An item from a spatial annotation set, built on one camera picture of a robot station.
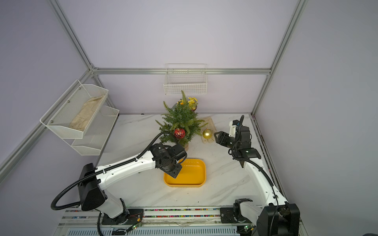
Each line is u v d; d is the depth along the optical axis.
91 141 0.90
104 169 0.44
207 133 0.83
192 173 0.91
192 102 0.92
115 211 0.60
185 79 0.95
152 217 0.75
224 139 0.70
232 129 0.73
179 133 0.69
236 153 0.59
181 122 0.71
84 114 0.79
